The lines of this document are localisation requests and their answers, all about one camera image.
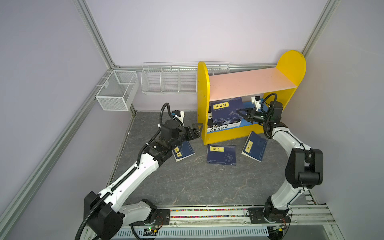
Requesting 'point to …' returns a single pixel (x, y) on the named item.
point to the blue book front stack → (226, 110)
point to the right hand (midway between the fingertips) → (236, 112)
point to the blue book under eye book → (183, 151)
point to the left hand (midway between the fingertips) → (197, 128)
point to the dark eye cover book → (211, 123)
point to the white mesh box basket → (118, 91)
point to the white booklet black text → (219, 128)
